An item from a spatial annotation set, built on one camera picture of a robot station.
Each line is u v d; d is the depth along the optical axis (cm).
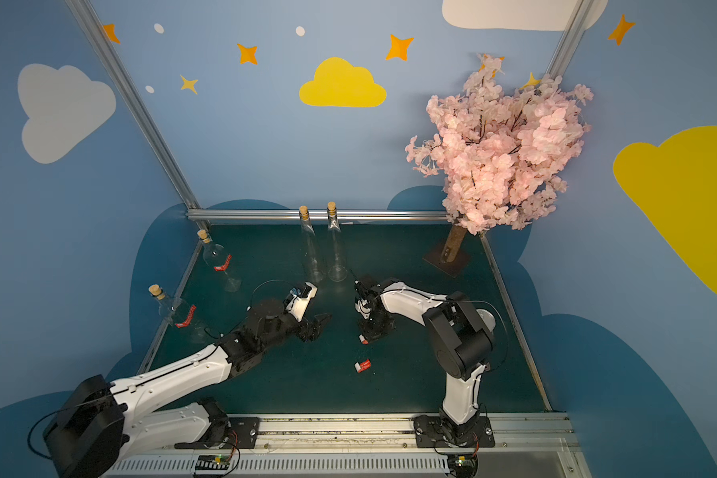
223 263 91
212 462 73
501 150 70
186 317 80
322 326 72
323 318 73
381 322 79
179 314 77
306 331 71
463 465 73
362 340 89
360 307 77
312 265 99
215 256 87
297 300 68
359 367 84
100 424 40
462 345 49
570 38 73
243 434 74
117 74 78
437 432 75
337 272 104
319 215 84
